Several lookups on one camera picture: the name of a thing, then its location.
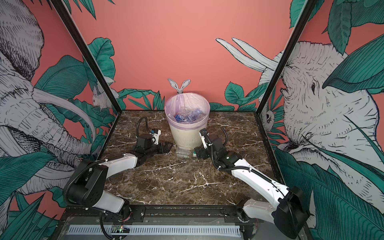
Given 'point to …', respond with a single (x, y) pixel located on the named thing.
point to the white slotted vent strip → (159, 230)
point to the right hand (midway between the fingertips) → (201, 142)
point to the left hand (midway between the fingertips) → (168, 142)
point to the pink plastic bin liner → (187, 111)
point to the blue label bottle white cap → (179, 118)
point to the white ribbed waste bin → (185, 140)
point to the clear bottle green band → (185, 152)
